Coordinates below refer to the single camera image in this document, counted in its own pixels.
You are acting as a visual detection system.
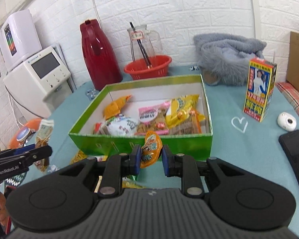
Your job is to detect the small orange snack packet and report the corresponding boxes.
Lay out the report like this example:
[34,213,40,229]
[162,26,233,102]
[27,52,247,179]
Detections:
[140,131,162,168]

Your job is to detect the yellow egg yolk pie packet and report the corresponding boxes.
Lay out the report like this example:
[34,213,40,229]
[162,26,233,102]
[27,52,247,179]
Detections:
[165,94,206,129]

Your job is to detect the clear bag brown snacks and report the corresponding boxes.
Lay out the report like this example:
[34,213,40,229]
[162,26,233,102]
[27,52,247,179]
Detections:
[34,119,54,172]

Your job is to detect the person's left hand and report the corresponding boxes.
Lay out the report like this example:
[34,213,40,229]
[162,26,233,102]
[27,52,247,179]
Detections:
[0,192,10,229]

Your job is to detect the green cardboard box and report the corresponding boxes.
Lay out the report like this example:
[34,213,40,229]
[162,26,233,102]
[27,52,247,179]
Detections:
[68,74,213,160]

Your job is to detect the white blue snack packet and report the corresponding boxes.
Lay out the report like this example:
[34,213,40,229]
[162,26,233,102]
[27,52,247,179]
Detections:
[98,114,138,136]

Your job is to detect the orange yellow snack packet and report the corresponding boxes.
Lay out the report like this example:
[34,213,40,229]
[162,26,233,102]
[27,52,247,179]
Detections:
[103,95,132,120]

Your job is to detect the pink snack packet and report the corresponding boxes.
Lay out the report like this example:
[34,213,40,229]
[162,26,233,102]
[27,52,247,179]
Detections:
[136,101,171,136]

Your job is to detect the white water dispenser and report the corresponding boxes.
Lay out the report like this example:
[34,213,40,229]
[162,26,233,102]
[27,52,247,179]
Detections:
[3,44,76,121]

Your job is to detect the red thermos jug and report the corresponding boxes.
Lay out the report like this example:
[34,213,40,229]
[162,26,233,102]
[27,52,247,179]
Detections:
[80,19,122,91]

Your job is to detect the red plastic basket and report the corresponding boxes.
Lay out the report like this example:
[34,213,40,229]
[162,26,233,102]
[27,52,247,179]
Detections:
[124,55,172,80]

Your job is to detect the black straw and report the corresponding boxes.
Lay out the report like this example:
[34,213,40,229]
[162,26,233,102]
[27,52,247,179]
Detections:
[127,22,152,69]

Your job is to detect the white round device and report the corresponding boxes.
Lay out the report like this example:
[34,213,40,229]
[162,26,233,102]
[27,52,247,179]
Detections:
[277,112,297,132]

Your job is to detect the black smartphone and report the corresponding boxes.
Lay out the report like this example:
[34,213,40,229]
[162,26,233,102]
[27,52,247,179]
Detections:
[278,129,299,184]

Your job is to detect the grey plush toy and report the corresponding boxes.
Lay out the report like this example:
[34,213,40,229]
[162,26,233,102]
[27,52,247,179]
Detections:
[193,33,267,86]

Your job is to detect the yellow juice carton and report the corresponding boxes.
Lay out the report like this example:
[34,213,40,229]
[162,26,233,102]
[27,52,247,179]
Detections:
[243,57,277,122]

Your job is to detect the glass pitcher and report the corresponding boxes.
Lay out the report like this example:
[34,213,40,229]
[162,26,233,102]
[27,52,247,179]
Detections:
[127,22,163,69]

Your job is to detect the white purple water purifier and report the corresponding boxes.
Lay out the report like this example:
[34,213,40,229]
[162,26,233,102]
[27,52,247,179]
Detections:
[0,9,42,72]

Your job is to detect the red plaid cloth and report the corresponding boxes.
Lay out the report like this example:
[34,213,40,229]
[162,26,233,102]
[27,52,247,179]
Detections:
[276,82,299,116]

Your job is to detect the brown cardboard box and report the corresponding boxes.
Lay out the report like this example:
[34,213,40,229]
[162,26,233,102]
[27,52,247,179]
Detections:
[286,31,299,91]

